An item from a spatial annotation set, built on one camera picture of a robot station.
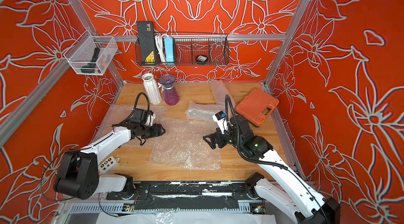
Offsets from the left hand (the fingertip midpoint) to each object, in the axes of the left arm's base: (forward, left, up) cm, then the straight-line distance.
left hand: (161, 130), depth 88 cm
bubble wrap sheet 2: (-6, -13, -5) cm, 15 cm away
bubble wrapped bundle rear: (+29, -34, +4) cm, 45 cm away
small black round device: (+38, -21, +23) cm, 49 cm away
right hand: (-8, -27, +14) cm, 31 cm away
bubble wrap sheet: (+13, +35, -5) cm, 37 cm away
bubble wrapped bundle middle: (+12, -24, +4) cm, 27 cm away
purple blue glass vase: (+24, -2, +4) cm, 24 cm away
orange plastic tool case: (+24, -59, -3) cm, 64 cm away
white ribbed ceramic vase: (+22, +9, +11) cm, 27 cm away
